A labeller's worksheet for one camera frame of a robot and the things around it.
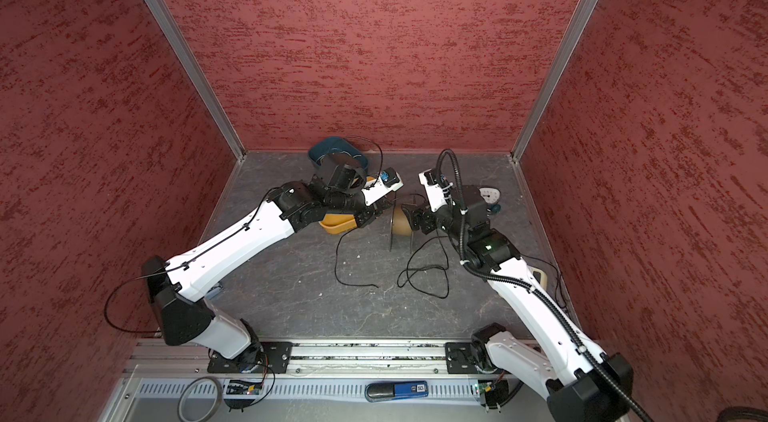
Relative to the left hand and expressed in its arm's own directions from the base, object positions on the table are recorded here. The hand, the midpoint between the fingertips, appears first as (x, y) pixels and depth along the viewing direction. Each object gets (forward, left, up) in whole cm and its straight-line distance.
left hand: (386, 207), depth 72 cm
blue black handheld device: (-36, +1, -21) cm, 42 cm away
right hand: (+2, -7, -1) cm, 7 cm away
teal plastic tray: (+43, +23, -20) cm, 52 cm away
